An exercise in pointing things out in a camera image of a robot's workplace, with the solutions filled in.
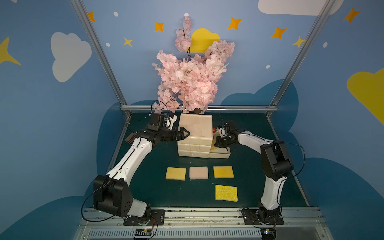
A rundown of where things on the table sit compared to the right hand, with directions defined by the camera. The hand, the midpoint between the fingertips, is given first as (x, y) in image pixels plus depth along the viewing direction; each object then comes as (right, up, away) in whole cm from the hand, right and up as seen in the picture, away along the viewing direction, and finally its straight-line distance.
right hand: (217, 143), depth 99 cm
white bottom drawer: (+1, -6, -2) cm, 6 cm away
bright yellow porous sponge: (+2, -26, -17) cm, 31 cm away
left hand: (-21, +8, -18) cm, 29 cm away
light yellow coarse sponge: (-3, -2, -3) cm, 4 cm away
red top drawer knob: (-4, +9, -12) cm, 16 cm away
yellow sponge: (+2, -17, -9) cm, 19 cm away
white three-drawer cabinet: (-13, +1, -15) cm, 20 cm away
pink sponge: (-13, -17, -10) cm, 24 cm away
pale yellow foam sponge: (-26, -17, -10) cm, 33 cm away
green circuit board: (-41, -42, -26) cm, 64 cm away
